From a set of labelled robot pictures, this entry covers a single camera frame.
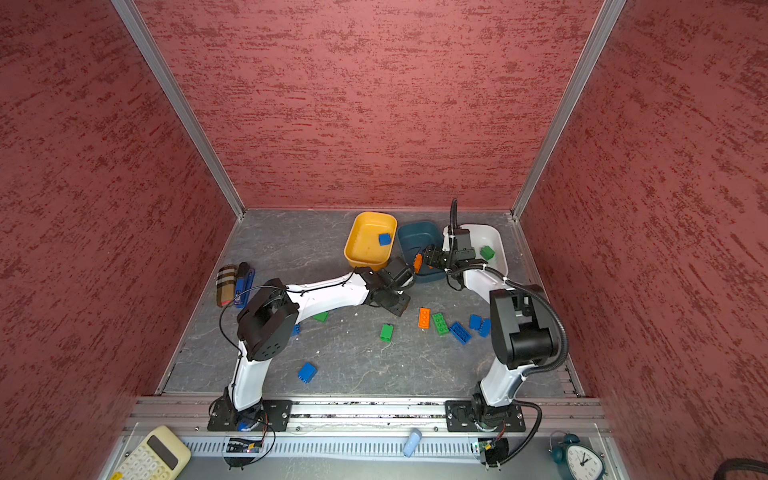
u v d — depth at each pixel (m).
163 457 0.68
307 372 0.81
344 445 0.71
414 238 1.11
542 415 0.68
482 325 0.89
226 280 0.96
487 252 1.04
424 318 0.91
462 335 0.87
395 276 0.72
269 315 0.56
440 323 0.90
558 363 0.44
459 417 0.74
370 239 1.12
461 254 0.76
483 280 0.61
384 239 1.10
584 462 0.65
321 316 0.58
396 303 0.81
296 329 0.61
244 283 0.97
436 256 0.86
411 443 0.69
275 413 0.74
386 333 0.86
